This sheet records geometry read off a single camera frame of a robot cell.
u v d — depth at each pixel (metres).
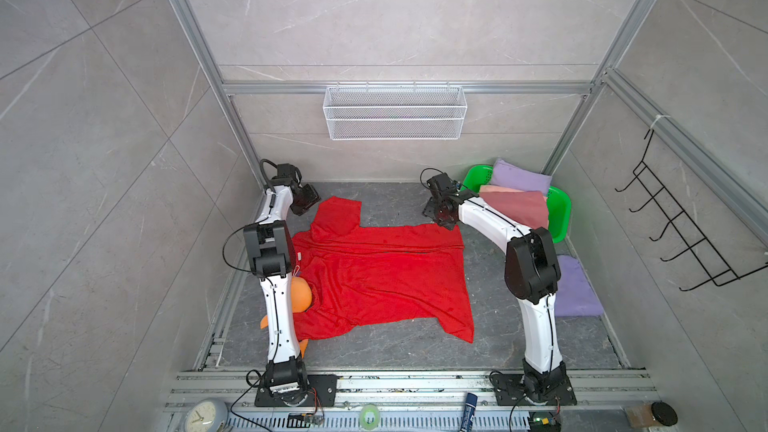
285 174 0.89
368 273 0.93
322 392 0.73
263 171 0.86
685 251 0.65
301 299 0.83
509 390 0.73
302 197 0.98
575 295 0.89
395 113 1.00
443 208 0.73
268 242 0.69
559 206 1.03
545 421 0.70
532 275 0.55
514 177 1.05
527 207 1.01
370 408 0.71
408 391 0.75
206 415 0.67
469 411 0.69
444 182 0.79
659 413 0.62
